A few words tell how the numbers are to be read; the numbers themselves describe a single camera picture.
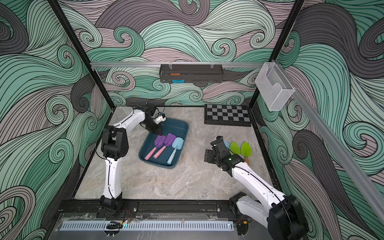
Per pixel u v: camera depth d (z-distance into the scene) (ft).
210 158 2.43
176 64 3.12
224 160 1.99
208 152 2.46
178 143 3.20
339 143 1.70
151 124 2.87
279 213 1.26
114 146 1.94
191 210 2.47
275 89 2.49
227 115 3.62
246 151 3.08
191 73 3.12
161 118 3.11
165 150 3.09
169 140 3.22
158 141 3.20
